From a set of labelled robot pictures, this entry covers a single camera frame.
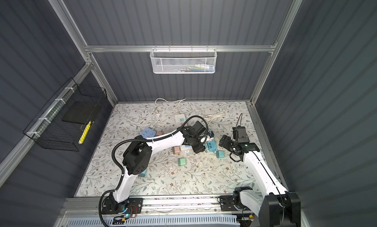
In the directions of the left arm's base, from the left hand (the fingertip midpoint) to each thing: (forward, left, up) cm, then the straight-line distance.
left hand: (202, 145), depth 92 cm
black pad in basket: (+9, +64, +25) cm, 69 cm away
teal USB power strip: (-1, -6, -1) cm, 6 cm away
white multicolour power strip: (+22, +14, -1) cm, 26 cm away
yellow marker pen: (-3, +59, +23) cm, 63 cm away
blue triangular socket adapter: (+12, +36, -2) cm, 38 cm away
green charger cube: (-9, +13, -2) cm, 16 cm away
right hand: (-4, -14, +7) cm, 16 cm away
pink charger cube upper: (+12, +29, -2) cm, 31 cm away
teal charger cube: (-6, -11, -2) cm, 12 cm away
